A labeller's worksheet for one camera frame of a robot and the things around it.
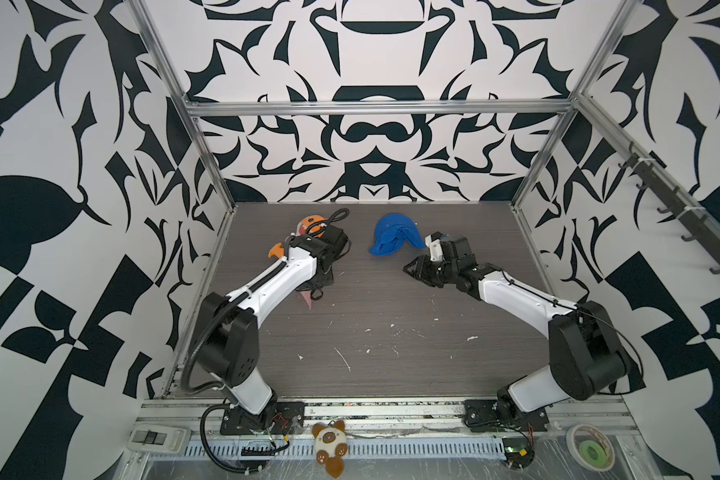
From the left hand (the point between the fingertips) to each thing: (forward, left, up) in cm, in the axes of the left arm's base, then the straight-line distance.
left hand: (315, 276), depth 85 cm
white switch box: (-36, +35, -11) cm, 52 cm away
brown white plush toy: (-39, -5, -10) cm, 40 cm away
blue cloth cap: (+21, -24, -7) cm, 32 cm away
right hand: (+2, -26, 0) cm, 27 cm away
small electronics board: (-41, -48, -14) cm, 65 cm away
